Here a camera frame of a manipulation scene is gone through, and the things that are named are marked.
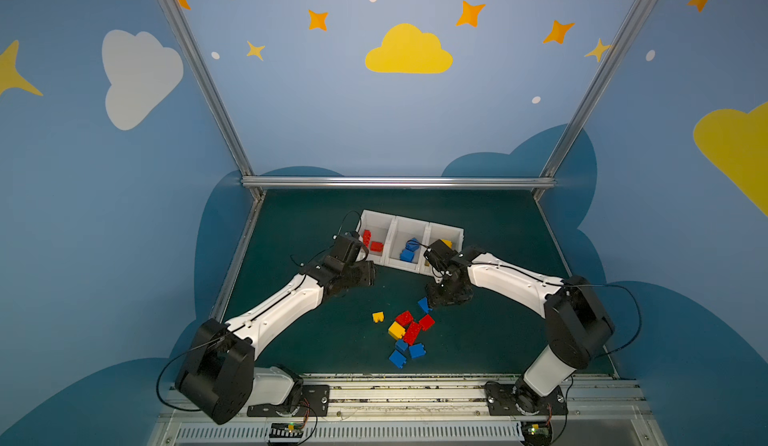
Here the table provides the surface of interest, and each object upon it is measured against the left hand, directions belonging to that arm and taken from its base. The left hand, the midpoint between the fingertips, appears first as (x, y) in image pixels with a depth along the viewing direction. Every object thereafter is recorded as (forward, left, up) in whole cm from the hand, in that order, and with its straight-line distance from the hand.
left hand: (371, 267), depth 86 cm
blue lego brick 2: (+16, -14, -11) cm, 24 cm away
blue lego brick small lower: (-19, -9, -10) cm, 23 cm away
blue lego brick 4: (-22, -8, -11) cm, 26 cm away
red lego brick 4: (-12, -17, -10) cm, 23 cm away
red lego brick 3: (-11, -10, -11) cm, 19 cm away
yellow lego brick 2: (-15, -8, -10) cm, 19 cm away
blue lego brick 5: (-20, -14, -11) cm, 27 cm away
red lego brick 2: (+15, -1, -11) cm, 19 cm away
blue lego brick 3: (-8, -16, -8) cm, 20 cm away
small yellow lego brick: (-10, -2, -11) cm, 15 cm away
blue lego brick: (+11, -11, -11) cm, 19 cm away
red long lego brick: (-15, -12, -11) cm, 22 cm away
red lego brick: (+18, +3, -10) cm, 21 cm away
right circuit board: (-38, -43, -15) cm, 59 cm away
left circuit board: (-39, +19, -15) cm, 46 cm away
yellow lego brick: (+16, -26, -10) cm, 32 cm away
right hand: (-6, -21, -7) cm, 23 cm away
